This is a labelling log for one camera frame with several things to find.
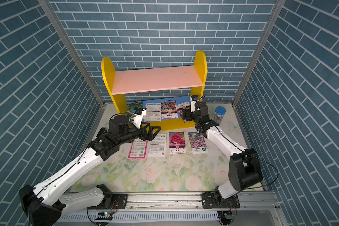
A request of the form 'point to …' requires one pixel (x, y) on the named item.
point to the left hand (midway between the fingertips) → (159, 127)
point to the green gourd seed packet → (131, 108)
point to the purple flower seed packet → (197, 142)
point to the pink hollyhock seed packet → (177, 142)
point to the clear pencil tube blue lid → (220, 112)
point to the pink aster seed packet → (169, 109)
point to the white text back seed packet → (157, 147)
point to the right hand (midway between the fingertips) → (189, 108)
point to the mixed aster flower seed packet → (180, 107)
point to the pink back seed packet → (138, 149)
